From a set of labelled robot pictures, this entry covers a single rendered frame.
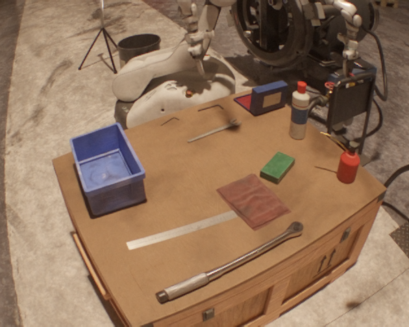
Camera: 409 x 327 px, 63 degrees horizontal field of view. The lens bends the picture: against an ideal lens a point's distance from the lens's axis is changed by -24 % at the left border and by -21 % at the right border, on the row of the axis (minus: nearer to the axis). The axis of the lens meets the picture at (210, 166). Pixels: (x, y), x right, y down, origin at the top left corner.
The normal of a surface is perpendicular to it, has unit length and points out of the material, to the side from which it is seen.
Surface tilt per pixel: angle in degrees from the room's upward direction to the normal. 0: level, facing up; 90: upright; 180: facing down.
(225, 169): 0
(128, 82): 90
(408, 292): 0
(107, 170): 0
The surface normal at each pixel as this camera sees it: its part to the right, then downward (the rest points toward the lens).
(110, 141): 0.45, 0.57
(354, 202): 0.00, -0.77
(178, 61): -0.16, 0.63
